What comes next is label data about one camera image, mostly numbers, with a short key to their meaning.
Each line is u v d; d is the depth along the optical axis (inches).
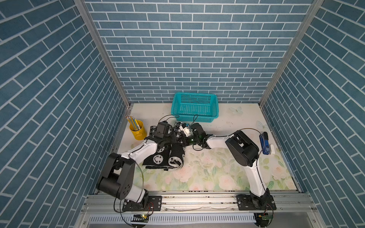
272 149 35.9
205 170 33.6
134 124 36.4
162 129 27.5
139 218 28.4
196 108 47.0
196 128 31.1
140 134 36.8
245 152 22.1
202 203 29.7
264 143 37.9
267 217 27.5
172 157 31.5
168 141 29.9
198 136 31.6
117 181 17.0
